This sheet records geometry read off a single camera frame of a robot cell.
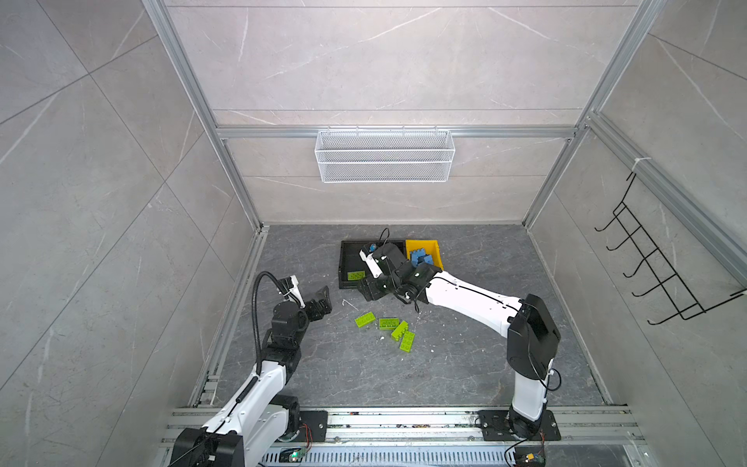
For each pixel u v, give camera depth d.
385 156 1.01
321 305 0.76
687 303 0.58
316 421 0.74
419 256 1.04
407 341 0.88
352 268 1.03
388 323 0.90
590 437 0.74
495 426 0.74
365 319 0.92
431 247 1.06
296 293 0.74
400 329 0.88
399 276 0.64
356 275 1.01
